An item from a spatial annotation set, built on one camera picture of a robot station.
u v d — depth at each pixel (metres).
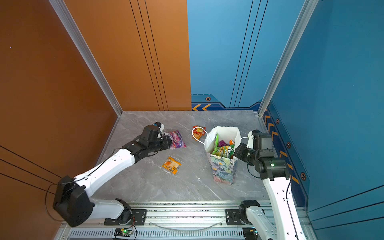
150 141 0.63
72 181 0.43
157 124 0.74
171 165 0.89
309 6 0.70
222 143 0.87
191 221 0.74
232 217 0.72
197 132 1.05
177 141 0.85
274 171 0.44
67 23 0.74
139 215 0.74
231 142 0.85
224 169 0.70
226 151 0.77
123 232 0.71
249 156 0.56
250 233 0.71
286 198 0.40
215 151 0.76
